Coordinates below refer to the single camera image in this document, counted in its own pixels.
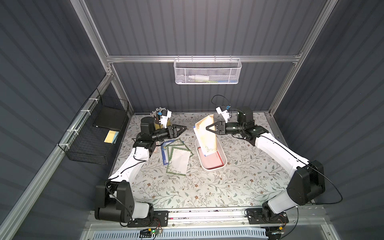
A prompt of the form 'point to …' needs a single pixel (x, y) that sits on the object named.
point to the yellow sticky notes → (111, 137)
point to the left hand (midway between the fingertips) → (185, 129)
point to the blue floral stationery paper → (165, 152)
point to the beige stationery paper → (207, 138)
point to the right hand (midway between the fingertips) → (207, 130)
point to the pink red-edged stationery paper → (210, 161)
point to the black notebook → (111, 118)
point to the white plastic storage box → (221, 152)
